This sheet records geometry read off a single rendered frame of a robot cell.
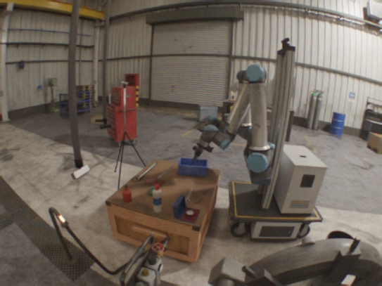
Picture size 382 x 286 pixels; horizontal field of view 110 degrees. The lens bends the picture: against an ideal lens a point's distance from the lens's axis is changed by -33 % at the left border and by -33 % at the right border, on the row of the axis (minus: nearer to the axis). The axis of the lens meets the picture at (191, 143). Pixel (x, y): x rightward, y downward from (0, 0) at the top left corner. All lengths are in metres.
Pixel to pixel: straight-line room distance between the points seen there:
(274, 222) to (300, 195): 0.33
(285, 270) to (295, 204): 1.27
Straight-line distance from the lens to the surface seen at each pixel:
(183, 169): 2.01
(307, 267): 0.71
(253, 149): 1.38
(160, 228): 1.56
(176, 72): 9.79
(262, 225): 1.88
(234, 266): 0.78
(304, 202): 1.95
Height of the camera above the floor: 1.42
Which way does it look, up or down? 18 degrees down
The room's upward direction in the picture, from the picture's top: 3 degrees clockwise
